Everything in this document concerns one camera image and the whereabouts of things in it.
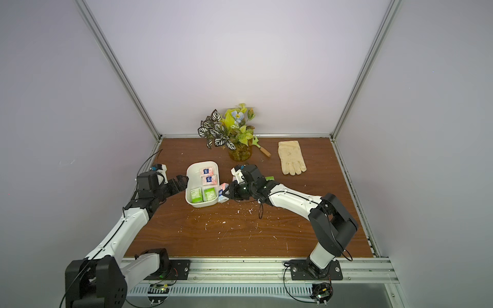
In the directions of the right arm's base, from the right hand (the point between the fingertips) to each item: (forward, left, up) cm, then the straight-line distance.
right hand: (222, 190), depth 79 cm
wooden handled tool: (+33, -19, -14) cm, 40 cm away
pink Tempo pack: (+17, +13, -12) cm, 25 cm away
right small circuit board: (-33, -39, -17) cm, 54 cm away
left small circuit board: (-34, +23, -17) cm, 44 cm away
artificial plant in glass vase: (+31, -3, +7) cm, 32 cm away
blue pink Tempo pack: (-3, 0, -2) cm, 3 cm away
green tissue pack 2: (+4, +9, -12) cm, 16 cm away
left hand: (+6, +20, -1) cm, 21 cm away
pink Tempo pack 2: (+12, +11, -12) cm, 20 cm away
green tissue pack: (+3, +15, -12) cm, 20 cm away
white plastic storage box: (+18, +21, -13) cm, 30 cm away
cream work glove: (+28, -34, -15) cm, 47 cm away
